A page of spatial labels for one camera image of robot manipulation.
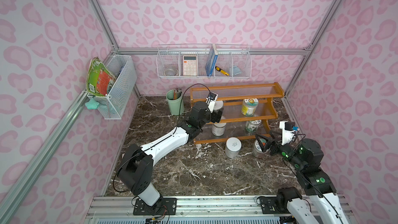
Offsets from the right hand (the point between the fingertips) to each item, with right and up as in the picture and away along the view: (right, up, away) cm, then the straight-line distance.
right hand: (262, 133), depth 69 cm
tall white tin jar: (-11, -10, +13) cm, 20 cm away
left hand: (-21, +15, +13) cm, 28 cm away
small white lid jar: (-18, -1, +20) cm, 27 cm away
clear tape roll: (-46, +33, +27) cm, 63 cm away
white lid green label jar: (-18, +12, +10) cm, 24 cm away
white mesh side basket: (-68, +12, +4) cm, 69 cm away
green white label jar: (+3, +1, +24) cm, 24 cm away
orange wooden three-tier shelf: (-11, +17, +10) cm, 23 cm away
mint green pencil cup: (-44, +12, +33) cm, 56 cm away
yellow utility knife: (-17, +35, +28) cm, 48 cm away
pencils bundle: (-43, +20, +32) cm, 58 cm away
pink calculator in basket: (-34, +36, +25) cm, 56 cm away
